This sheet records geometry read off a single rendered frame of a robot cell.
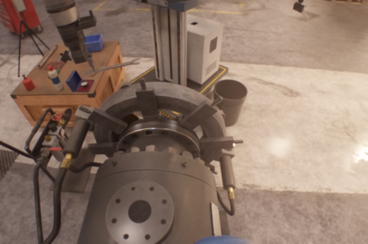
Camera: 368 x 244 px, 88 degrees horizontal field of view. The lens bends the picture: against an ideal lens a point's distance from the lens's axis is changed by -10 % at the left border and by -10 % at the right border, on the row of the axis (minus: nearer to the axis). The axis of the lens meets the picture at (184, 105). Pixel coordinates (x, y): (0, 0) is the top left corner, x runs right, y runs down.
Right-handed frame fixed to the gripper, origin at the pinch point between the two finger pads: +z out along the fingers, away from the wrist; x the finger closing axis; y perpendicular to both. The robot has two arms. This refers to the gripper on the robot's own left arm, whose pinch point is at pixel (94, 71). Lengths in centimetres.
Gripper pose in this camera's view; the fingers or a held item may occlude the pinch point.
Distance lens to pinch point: 87.8
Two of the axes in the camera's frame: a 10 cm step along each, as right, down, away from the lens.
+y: -9.6, 2.4, -1.4
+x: 2.7, 6.4, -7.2
